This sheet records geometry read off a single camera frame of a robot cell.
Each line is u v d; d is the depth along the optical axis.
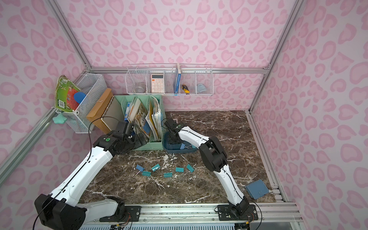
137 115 0.88
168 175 0.87
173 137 0.74
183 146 0.98
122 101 0.90
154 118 0.84
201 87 1.00
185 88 0.95
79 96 0.75
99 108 0.77
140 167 0.88
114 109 0.88
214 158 0.58
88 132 0.81
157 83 0.93
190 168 0.87
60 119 0.63
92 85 0.83
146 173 0.87
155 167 0.89
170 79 0.98
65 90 0.72
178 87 0.90
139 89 0.96
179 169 0.88
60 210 0.37
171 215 0.74
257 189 0.81
